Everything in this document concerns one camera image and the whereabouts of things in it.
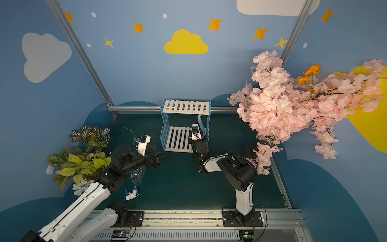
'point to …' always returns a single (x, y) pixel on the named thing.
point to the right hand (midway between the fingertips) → (199, 125)
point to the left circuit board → (120, 234)
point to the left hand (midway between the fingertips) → (160, 148)
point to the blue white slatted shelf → (175, 139)
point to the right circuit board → (247, 235)
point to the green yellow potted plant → (79, 167)
